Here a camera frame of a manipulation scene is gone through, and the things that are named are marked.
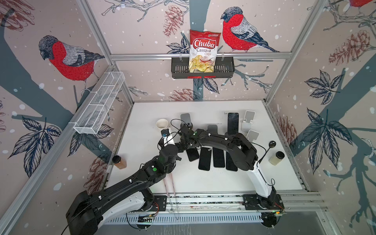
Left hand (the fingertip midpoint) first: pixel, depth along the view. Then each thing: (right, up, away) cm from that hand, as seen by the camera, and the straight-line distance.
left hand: (177, 135), depth 75 cm
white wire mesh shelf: (-43, +18, +3) cm, 47 cm away
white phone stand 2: (+46, -2, +16) cm, 49 cm away
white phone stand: (+47, +9, +25) cm, 55 cm away
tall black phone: (+34, +5, +17) cm, 38 cm away
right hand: (+4, -11, +21) cm, 24 cm away
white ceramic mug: (-13, +5, +24) cm, 27 cm away
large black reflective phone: (+16, -18, +17) cm, 30 cm away
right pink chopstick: (-2, -33, +2) cm, 33 cm away
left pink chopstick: (-6, -31, +1) cm, 31 cm away
